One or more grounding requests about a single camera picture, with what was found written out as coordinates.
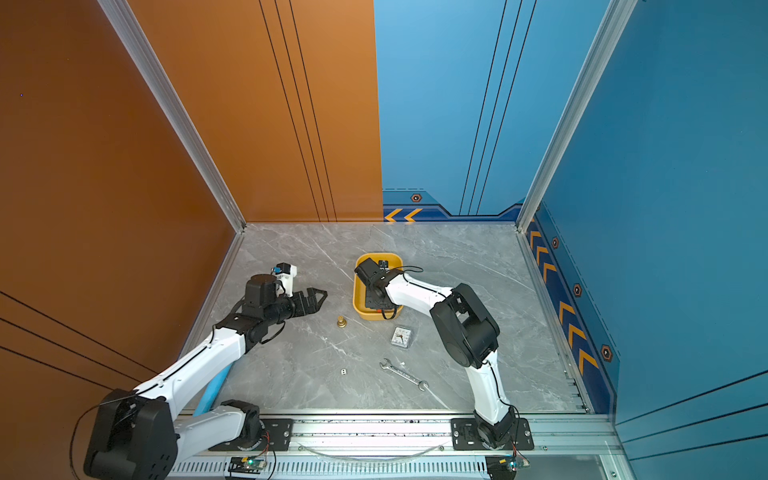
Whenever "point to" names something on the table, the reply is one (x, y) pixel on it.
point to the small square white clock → (401, 337)
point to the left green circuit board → (246, 464)
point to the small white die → (343, 371)
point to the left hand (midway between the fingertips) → (316, 292)
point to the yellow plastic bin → (359, 288)
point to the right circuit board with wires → (503, 467)
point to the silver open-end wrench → (422, 384)
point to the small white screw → (402, 363)
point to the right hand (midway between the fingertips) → (375, 301)
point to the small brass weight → (341, 322)
